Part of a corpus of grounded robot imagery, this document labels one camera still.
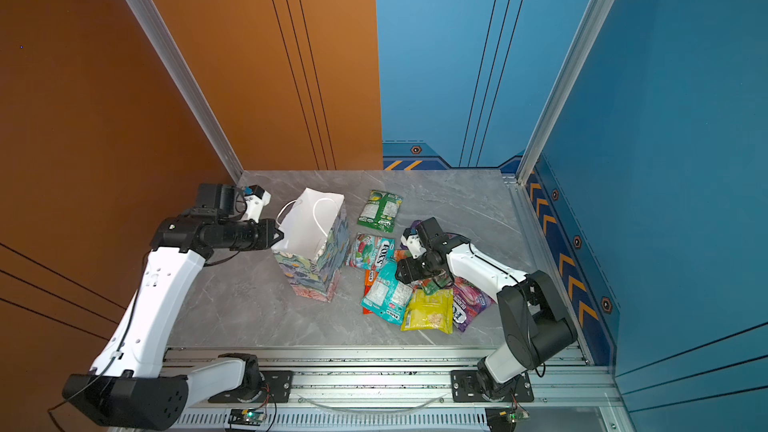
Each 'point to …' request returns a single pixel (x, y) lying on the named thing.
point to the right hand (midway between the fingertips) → (404, 273)
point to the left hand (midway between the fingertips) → (283, 231)
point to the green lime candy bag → (381, 211)
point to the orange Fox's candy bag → (370, 276)
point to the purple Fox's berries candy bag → (469, 303)
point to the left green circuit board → (245, 416)
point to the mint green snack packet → (387, 295)
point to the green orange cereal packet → (430, 287)
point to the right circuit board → (504, 418)
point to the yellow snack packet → (434, 311)
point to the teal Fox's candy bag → (372, 252)
